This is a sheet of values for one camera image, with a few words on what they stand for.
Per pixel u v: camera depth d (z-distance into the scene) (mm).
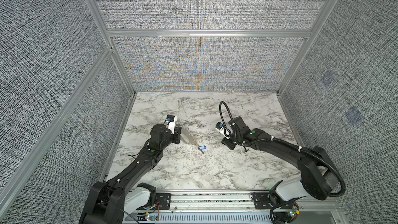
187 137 905
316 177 429
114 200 403
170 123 719
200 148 903
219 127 763
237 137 668
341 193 417
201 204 732
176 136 744
